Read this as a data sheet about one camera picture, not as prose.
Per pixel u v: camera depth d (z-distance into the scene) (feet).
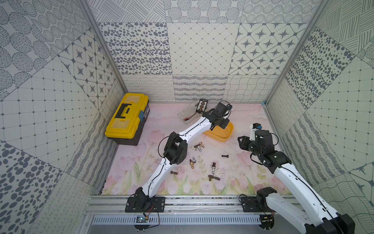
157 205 2.45
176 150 2.01
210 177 2.70
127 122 2.84
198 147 3.07
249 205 2.40
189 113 3.73
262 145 1.92
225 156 2.98
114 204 2.50
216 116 2.48
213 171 2.80
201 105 3.81
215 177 2.72
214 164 2.83
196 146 3.13
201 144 3.13
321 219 1.28
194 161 2.90
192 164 2.86
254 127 2.33
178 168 2.82
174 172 2.78
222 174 2.75
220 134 3.14
